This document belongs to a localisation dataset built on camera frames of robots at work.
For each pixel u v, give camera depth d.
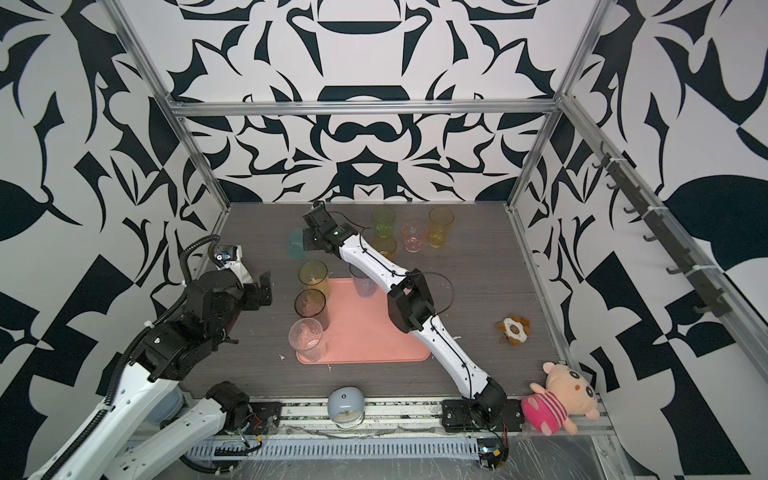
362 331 0.96
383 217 1.08
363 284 0.96
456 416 0.74
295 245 1.02
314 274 0.87
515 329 0.86
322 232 0.77
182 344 0.46
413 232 1.05
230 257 0.58
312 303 0.85
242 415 0.66
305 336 0.83
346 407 0.69
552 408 0.70
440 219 0.99
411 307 0.65
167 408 0.46
